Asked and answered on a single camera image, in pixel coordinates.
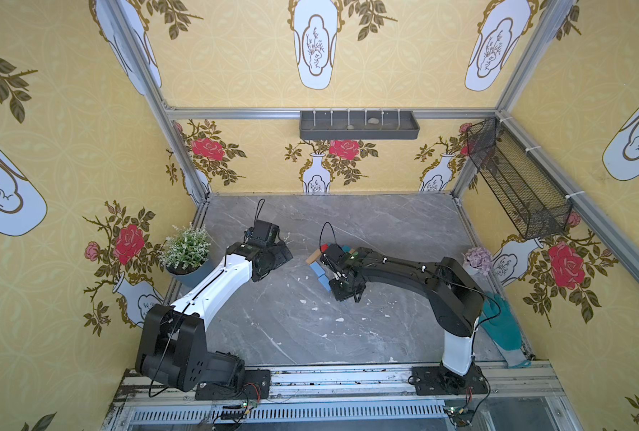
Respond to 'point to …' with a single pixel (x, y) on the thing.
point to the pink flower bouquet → (480, 259)
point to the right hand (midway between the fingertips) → (340, 297)
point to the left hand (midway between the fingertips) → (281, 258)
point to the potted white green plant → (185, 252)
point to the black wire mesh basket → (535, 204)
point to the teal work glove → (499, 321)
